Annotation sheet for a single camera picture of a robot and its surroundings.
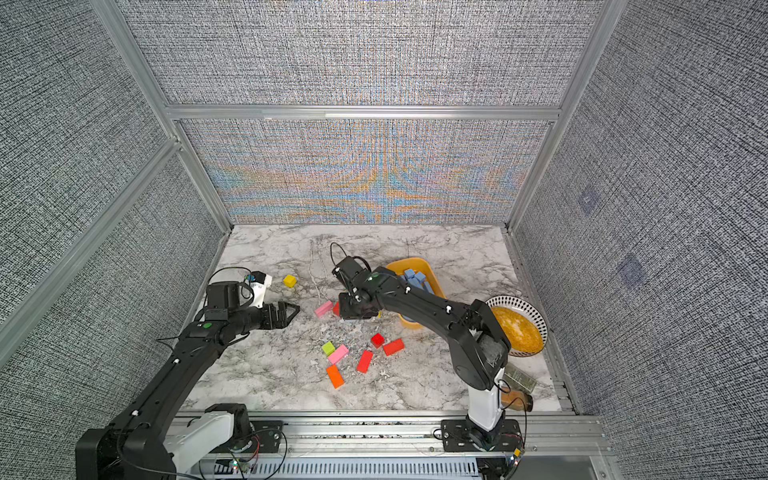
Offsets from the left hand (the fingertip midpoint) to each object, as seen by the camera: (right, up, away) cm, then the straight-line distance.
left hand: (290, 305), depth 82 cm
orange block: (+12, -20, +1) cm, 23 cm away
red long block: (+20, -17, +4) cm, 26 cm away
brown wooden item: (+60, -23, -6) cm, 64 cm away
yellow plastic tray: (+40, +6, +18) cm, 45 cm away
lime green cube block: (+10, -13, +4) cm, 17 cm away
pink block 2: (+12, -15, +5) cm, 20 cm away
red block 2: (+29, -13, +6) cm, 32 cm away
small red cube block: (+24, -11, +6) cm, 27 cm away
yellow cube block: (-6, +5, +19) cm, 20 cm away
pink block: (+6, -3, +13) cm, 15 cm away
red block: (+11, -3, +13) cm, 17 cm away
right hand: (+15, 0, +1) cm, 15 cm away
